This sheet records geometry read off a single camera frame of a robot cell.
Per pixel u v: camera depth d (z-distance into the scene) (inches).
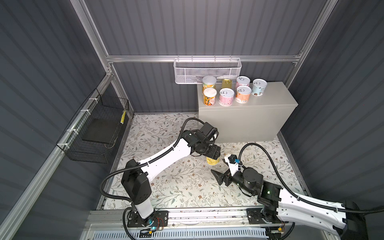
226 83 32.5
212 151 26.8
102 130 27.9
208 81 30.1
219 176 25.3
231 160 23.7
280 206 20.9
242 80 31.9
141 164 17.7
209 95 28.5
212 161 30.0
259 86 30.7
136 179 16.6
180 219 29.5
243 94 29.1
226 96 28.4
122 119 32.4
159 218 28.5
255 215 28.6
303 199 19.7
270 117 59.0
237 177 25.0
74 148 25.0
